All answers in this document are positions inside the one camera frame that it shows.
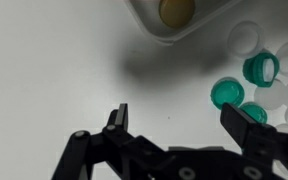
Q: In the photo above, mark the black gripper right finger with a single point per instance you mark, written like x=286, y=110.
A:
x=254, y=143

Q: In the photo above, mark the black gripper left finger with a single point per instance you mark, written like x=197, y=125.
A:
x=120, y=146

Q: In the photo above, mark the green bottle cap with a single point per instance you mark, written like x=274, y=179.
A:
x=227, y=93
x=256, y=112

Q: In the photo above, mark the green cap with white inside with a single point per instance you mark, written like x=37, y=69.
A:
x=255, y=71

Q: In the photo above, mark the white bowl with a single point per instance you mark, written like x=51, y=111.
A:
x=152, y=31

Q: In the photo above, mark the yellow bottle cap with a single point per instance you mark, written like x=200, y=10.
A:
x=176, y=12

